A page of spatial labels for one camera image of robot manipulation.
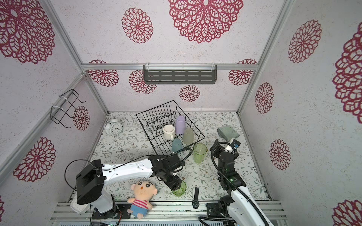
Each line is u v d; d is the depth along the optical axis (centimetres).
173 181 69
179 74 93
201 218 67
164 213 74
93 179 49
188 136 98
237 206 52
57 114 73
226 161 58
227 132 106
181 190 80
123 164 50
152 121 109
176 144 96
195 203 76
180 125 97
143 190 73
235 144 64
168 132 95
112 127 99
